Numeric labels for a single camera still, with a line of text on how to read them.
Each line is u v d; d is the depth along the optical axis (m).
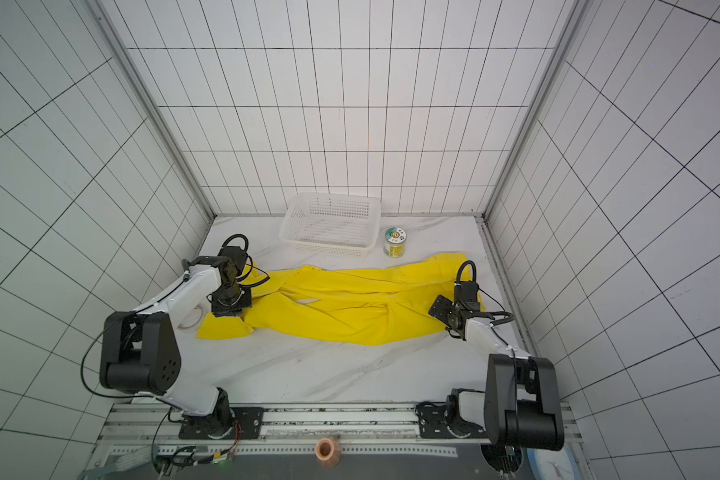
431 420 0.73
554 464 0.66
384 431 0.73
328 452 0.60
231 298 0.74
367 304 0.94
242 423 0.73
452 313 0.78
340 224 1.18
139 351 0.44
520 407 0.40
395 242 1.01
